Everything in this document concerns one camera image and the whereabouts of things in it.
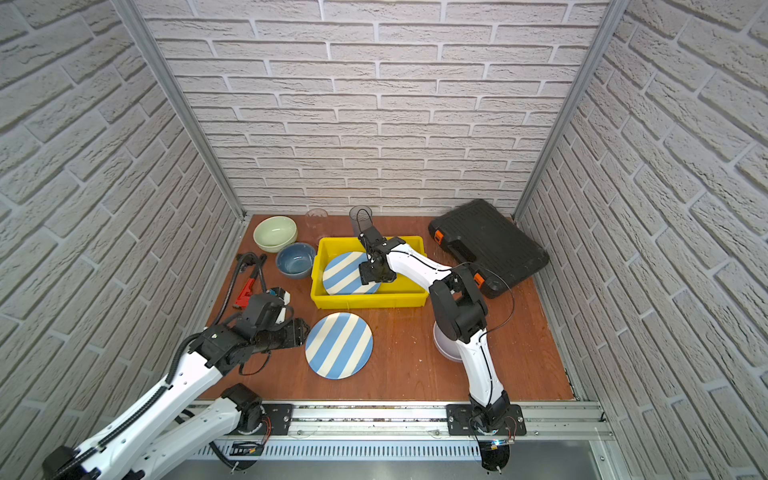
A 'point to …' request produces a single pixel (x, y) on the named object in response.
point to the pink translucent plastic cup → (316, 221)
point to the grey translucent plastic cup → (361, 216)
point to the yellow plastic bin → (403, 293)
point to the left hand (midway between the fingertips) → (303, 326)
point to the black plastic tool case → (497, 249)
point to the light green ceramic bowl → (273, 232)
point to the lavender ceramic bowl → (446, 344)
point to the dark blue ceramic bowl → (295, 260)
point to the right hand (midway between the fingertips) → (372, 274)
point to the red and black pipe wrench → (247, 290)
